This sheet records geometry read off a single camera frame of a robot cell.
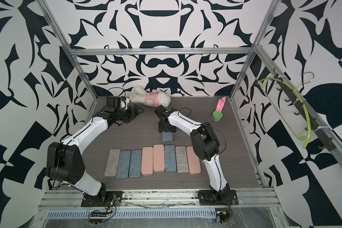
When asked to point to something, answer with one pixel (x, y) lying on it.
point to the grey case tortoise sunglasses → (123, 164)
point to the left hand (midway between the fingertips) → (139, 110)
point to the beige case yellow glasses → (112, 162)
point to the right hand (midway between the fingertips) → (165, 127)
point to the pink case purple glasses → (158, 156)
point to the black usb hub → (95, 217)
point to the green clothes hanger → (263, 84)
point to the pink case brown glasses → (147, 161)
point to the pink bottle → (220, 104)
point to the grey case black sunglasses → (181, 158)
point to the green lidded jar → (216, 116)
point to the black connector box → (223, 213)
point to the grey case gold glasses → (170, 158)
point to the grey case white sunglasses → (135, 167)
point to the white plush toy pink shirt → (153, 98)
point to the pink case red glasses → (193, 161)
